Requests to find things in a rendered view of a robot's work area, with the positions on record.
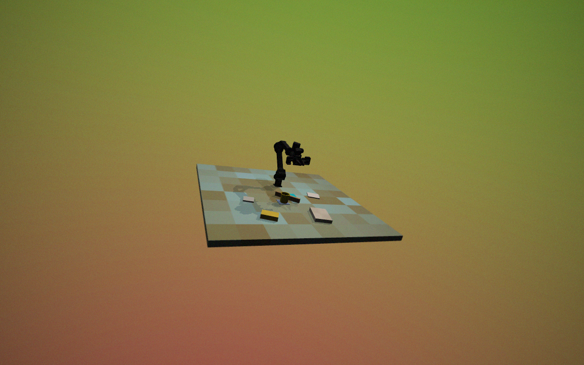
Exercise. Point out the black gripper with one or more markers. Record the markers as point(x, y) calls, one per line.
point(297, 160)

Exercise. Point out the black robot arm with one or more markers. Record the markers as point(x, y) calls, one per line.
point(278, 148)

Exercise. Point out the yellow rectangular block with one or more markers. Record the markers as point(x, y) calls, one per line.
point(269, 215)

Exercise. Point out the yellow cup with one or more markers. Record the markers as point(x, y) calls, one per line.
point(284, 197)

